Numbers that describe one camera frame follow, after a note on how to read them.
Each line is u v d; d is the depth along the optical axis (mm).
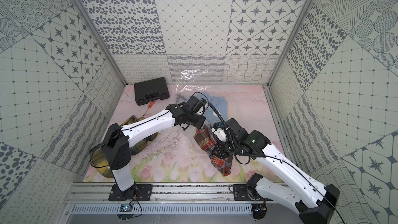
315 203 378
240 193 734
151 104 1074
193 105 649
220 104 1102
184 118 612
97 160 799
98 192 751
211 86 1185
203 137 703
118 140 503
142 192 737
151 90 1111
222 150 608
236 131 537
